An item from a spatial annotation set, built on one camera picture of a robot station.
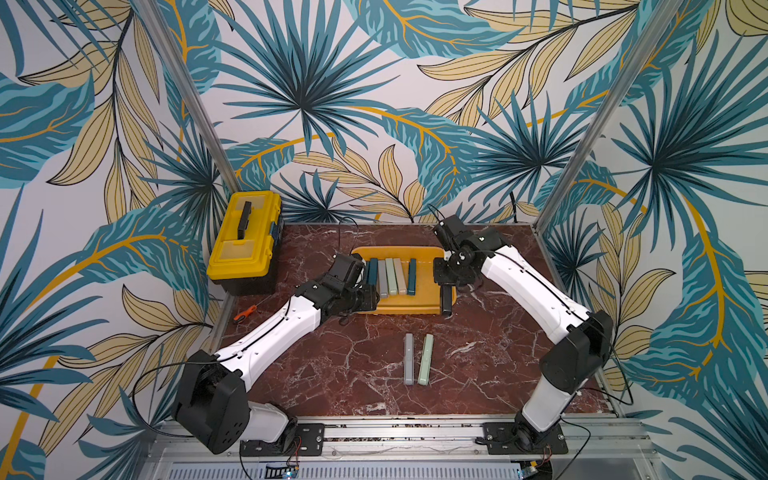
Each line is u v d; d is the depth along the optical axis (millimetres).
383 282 1001
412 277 1008
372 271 1023
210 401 400
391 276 1005
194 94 818
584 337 440
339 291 616
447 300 781
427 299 972
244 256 879
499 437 736
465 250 567
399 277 1006
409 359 837
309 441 729
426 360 836
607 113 858
